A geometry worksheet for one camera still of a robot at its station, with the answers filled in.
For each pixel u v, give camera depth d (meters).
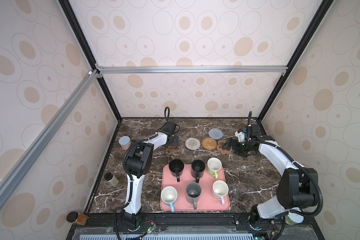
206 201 0.81
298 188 0.44
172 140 0.94
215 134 1.09
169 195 0.81
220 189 0.80
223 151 1.01
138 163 0.56
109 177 0.81
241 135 0.83
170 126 0.85
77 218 0.68
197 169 0.89
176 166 0.88
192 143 1.04
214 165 0.89
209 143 1.03
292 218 0.70
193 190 0.81
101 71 0.90
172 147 1.02
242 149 0.75
